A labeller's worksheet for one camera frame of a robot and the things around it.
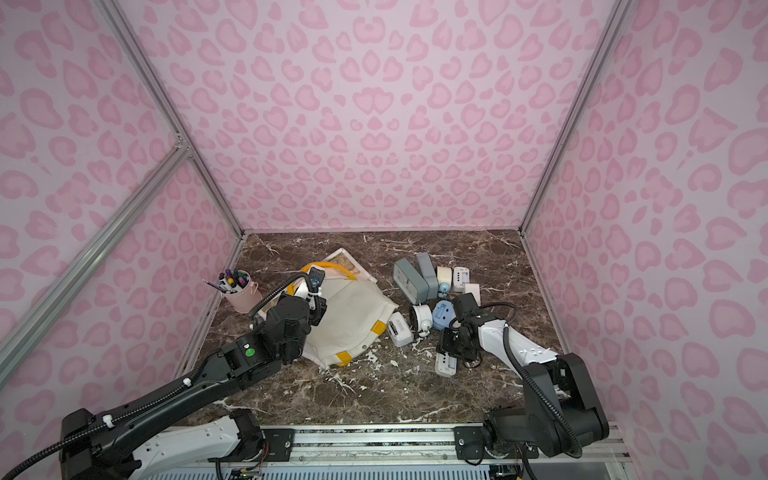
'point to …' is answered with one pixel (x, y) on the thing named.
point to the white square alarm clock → (473, 288)
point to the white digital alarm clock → (445, 365)
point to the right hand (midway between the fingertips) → (445, 349)
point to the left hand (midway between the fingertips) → (310, 282)
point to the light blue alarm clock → (443, 313)
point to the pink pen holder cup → (242, 293)
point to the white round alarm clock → (424, 319)
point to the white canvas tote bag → (356, 313)
